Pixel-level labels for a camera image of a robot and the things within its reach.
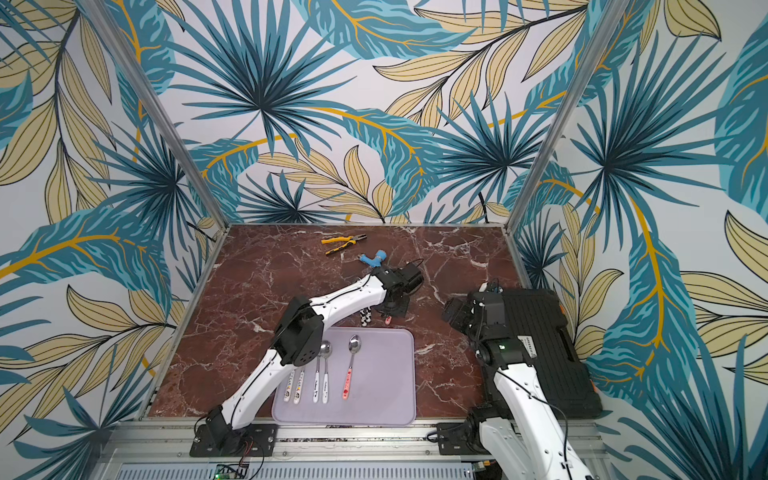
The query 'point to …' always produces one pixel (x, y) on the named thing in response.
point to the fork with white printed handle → (289, 386)
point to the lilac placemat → (365, 377)
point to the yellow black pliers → (352, 241)
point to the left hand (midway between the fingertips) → (393, 312)
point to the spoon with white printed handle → (299, 388)
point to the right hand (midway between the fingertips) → (461, 309)
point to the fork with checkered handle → (369, 313)
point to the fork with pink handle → (388, 320)
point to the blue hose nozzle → (376, 261)
